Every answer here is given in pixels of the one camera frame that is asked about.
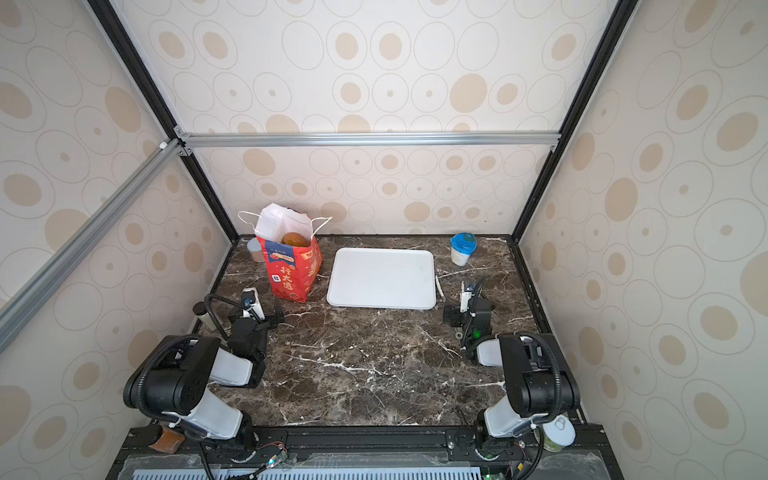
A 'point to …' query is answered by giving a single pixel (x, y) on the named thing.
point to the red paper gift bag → (292, 251)
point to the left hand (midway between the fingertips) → (267, 292)
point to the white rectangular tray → (382, 278)
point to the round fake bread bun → (295, 239)
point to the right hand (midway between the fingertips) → (465, 299)
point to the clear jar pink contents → (255, 250)
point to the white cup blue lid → (462, 246)
